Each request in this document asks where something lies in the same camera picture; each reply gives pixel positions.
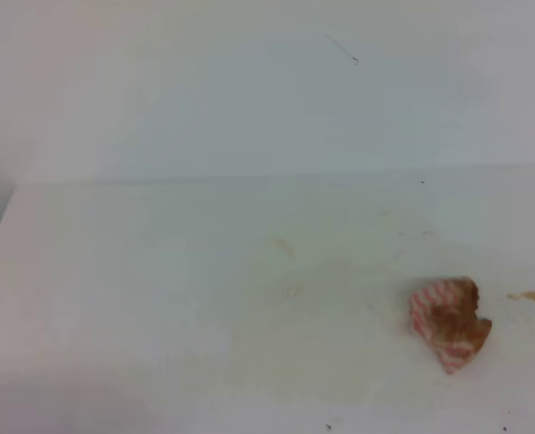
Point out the pink white striped rag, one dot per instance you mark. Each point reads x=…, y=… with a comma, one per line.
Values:
x=444, y=315

